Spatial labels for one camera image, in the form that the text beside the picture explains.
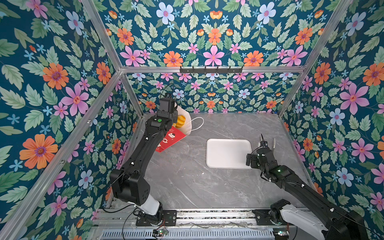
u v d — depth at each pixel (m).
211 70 0.94
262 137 1.08
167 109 0.59
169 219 0.74
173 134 0.82
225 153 0.97
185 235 0.77
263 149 0.72
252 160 0.76
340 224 0.40
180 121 0.91
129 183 0.42
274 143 0.99
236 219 0.75
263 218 0.73
